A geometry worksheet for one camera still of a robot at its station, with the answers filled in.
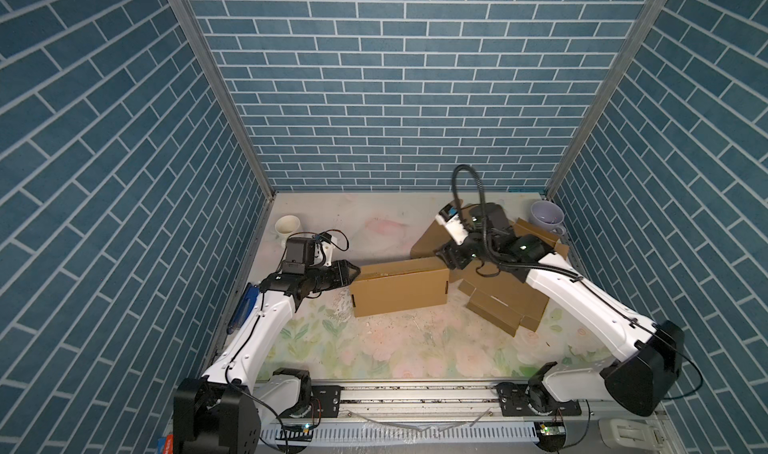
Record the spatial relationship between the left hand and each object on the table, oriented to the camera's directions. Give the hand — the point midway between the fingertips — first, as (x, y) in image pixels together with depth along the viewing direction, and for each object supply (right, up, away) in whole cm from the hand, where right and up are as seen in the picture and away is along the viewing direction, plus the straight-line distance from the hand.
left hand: (354, 272), depth 81 cm
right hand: (+23, +9, -3) cm, 25 cm away
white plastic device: (+66, -35, -13) cm, 76 cm away
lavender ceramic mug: (+68, +16, +30) cm, 76 cm away
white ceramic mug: (-27, +12, +19) cm, 35 cm away
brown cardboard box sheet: (+67, +5, +21) cm, 70 cm away
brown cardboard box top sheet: (+12, -4, 0) cm, 13 cm away
